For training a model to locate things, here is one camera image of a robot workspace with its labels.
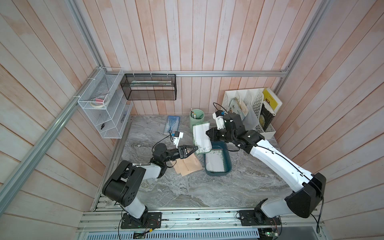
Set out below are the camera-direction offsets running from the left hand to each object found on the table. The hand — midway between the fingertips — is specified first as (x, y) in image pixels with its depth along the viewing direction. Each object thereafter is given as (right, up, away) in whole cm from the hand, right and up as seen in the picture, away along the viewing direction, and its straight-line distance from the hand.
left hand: (196, 150), depth 78 cm
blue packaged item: (-17, +15, +36) cm, 42 cm away
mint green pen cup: (+2, +20, +30) cm, 36 cm away
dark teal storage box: (+20, -7, +17) cm, 28 cm away
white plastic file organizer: (+44, +27, +26) cm, 58 cm away
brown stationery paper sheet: (-4, -11, +15) cm, 19 cm away
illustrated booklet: (+29, +26, +18) cm, 42 cm away
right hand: (+5, +10, -1) cm, 11 cm away
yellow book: (+50, +30, +15) cm, 60 cm away
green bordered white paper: (+2, +6, 0) cm, 6 cm away
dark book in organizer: (+47, +20, +18) cm, 55 cm away
